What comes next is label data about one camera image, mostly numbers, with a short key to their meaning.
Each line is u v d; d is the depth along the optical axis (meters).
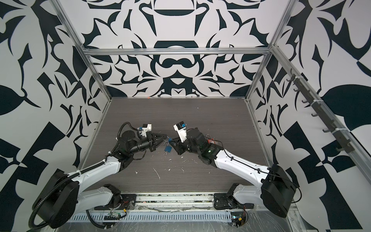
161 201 0.76
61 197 0.41
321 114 0.55
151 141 0.69
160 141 0.74
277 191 0.40
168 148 0.94
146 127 0.77
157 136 0.74
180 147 0.67
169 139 0.75
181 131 0.67
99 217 0.71
